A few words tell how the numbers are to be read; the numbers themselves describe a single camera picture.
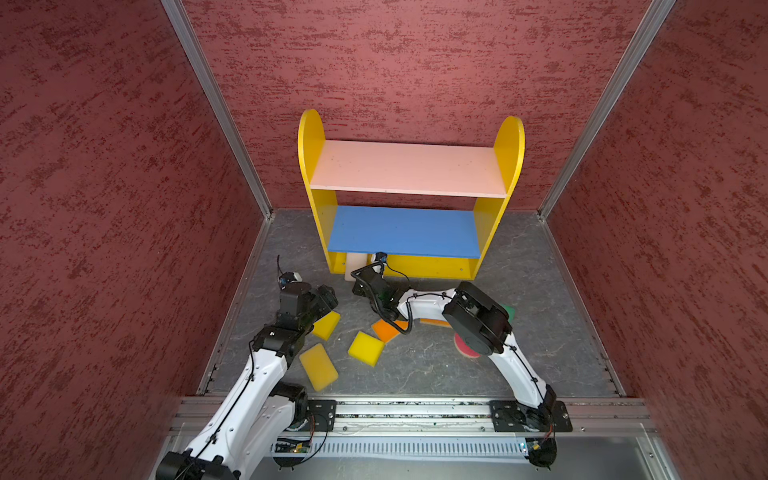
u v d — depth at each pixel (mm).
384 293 771
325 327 871
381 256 893
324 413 738
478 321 578
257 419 478
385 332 853
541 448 720
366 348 859
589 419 756
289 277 725
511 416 737
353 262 984
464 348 588
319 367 811
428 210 1134
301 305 634
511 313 927
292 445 720
